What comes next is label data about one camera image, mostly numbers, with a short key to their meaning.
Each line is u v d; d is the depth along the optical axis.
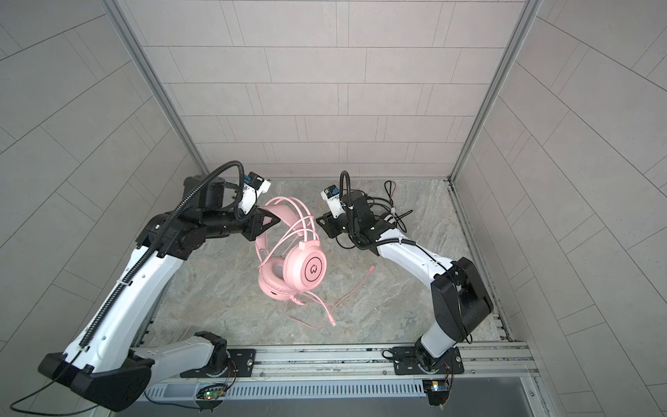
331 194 0.71
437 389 0.68
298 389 1.05
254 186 0.55
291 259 0.50
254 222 0.58
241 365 0.71
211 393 0.64
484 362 0.73
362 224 0.63
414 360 0.71
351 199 0.61
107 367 0.37
